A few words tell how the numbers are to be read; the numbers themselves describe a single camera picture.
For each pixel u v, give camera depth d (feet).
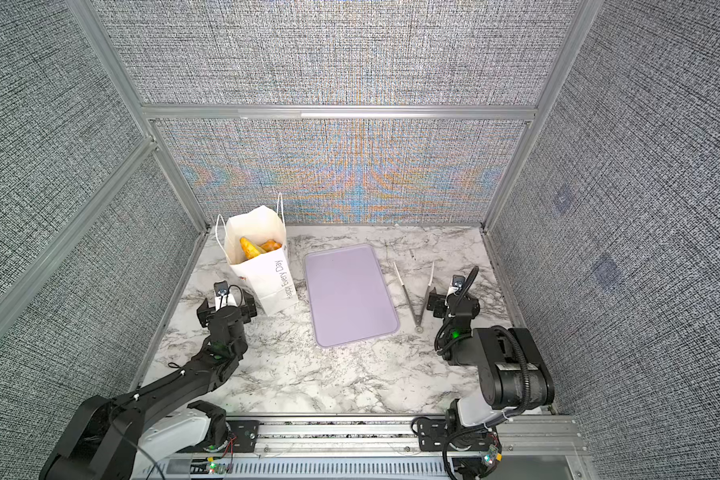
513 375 1.48
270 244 3.13
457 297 2.59
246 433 2.40
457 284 2.60
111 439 1.36
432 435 2.40
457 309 2.59
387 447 2.40
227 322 2.09
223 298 2.29
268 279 2.66
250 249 2.74
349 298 3.29
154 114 2.89
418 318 3.07
